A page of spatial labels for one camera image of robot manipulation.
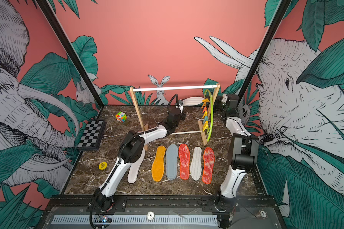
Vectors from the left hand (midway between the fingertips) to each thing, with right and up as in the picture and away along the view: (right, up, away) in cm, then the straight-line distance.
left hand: (184, 104), depth 98 cm
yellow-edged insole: (-17, -41, -11) cm, 45 cm away
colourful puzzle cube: (-48, -9, +9) cm, 50 cm away
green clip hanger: (+14, -9, -13) cm, 21 cm away
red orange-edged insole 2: (0, -32, -4) cm, 32 cm away
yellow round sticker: (-52, -40, -10) cm, 66 cm away
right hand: (+13, +5, -9) cm, 17 cm away
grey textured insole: (+7, -41, -10) cm, 43 cm away
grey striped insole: (-32, -44, -14) cm, 56 cm away
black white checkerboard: (-64, -23, -2) cm, 68 cm away
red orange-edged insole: (+15, -39, -10) cm, 43 cm away
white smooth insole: (-8, -32, -4) cm, 34 cm away
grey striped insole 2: (+5, +2, -5) cm, 8 cm away
